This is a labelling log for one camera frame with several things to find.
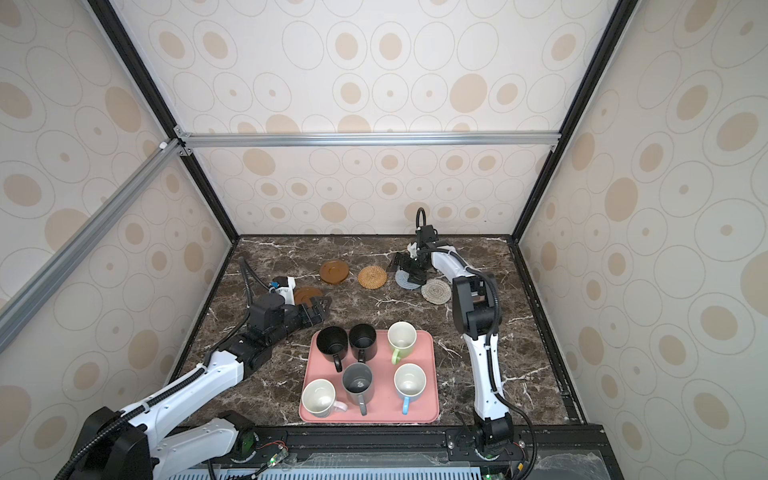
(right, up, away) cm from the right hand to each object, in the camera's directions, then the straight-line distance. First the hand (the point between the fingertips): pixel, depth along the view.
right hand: (398, 272), depth 105 cm
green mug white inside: (+1, -19, -17) cm, 25 cm away
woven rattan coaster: (-9, -2, +2) cm, 10 cm away
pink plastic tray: (-4, -35, -25) cm, 43 cm away
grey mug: (-12, -31, -22) cm, 39 cm away
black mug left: (-20, -20, -18) cm, 33 cm away
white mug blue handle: (+3, -29, -24) cm, 38 cm away
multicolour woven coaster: (+13, -7, -2) cm, 15 cm away
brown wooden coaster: (-23, 0, +5) cm, 24 cm away
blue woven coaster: (+1, -2, +1) cm, 3 cm away
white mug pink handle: (-22, -34, -24) cm, 47 cm away
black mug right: (-11, -20, -16) cm, 28 cm away
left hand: (-20, -7, -24) cm, 32 cm away
